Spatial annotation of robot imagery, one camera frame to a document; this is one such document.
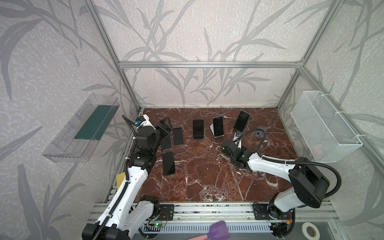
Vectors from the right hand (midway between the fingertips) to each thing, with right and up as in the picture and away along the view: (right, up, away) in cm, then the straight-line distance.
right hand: (231, 141), depth 91 cm
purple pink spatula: (-10, -38, -22) cm, 45 cm away
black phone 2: (-39, -14, +3) cm, 42 cm away
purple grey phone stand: (+22, +4, +11) cm, 25 cm away
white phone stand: (-11, +8, +12) cm, 18 cm away
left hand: (-35, +15, -17) cm, 42 cm away
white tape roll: (+30, -38, -22) cm, 53 cm away
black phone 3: (-7, +9, +10) cm, 15 cm away
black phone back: (-20, +7, +2) cm, 22 cm away
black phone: (-35, +2, +14) cm, 37 cm away
